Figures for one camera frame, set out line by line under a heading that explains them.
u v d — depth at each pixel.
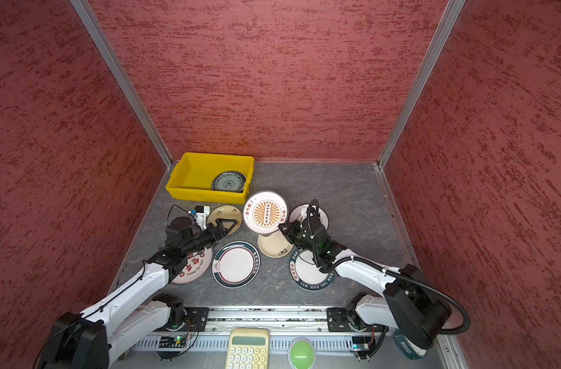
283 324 0.74
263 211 0.85
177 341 0.71
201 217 0.76
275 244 0.91
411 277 0.44
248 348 0.68
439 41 0.77
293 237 0.73
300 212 1.01
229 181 1.10
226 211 1.00
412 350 0.65
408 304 0.42
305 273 0.83
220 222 0.74
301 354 0.67
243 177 1.13
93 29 0.75
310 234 0.62
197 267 0.85
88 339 0.39
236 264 0.85
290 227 0.73
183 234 0.63
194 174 1.15
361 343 0.72
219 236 0.71
